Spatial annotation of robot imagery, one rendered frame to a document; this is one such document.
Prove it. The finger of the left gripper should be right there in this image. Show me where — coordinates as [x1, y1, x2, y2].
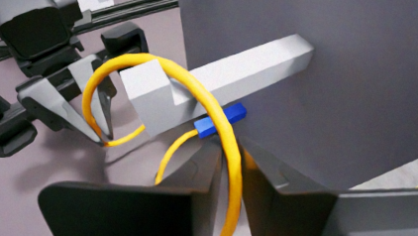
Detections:
[68, 54, 117, 141]
[17, 78, 105, 148]

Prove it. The yellow patch cord with blue plugs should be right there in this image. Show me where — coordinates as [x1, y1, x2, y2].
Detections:
[82, 54, 243, 236]

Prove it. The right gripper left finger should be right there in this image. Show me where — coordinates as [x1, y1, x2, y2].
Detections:
[38, 135, 223, 236]

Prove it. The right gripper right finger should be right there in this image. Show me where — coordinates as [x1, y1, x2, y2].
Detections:
[237, 136, 418, 236]

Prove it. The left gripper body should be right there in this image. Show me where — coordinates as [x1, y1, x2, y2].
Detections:
[0, 21, 150, 158]

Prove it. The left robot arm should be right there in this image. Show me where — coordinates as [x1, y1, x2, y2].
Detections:
[0, 0, 84, 77]

